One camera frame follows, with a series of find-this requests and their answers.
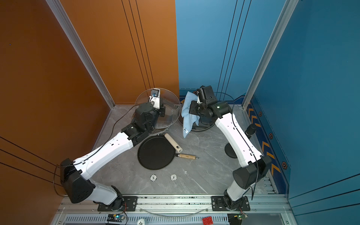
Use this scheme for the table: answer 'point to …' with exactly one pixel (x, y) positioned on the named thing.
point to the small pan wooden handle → (161, 165)
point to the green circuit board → (116, 217)
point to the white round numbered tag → (141, 221)
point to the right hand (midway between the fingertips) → (191, 107)
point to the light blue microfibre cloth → (189, 120)
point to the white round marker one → (173, 177)
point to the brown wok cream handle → (158, 147)
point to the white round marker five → (153, 177)
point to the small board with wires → (240, 216)
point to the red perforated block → (207, 221)
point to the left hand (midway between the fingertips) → (159, 96)
